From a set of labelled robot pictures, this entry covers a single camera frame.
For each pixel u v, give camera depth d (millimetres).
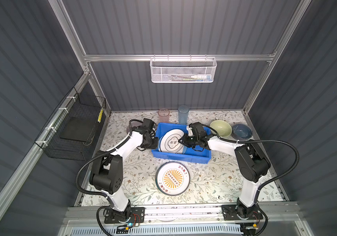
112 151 492
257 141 509
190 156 863
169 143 973
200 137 753
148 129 724
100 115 827
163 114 1009
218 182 846
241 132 1045
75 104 791
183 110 1079
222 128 1053
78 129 744
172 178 846
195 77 909
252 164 502
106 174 462
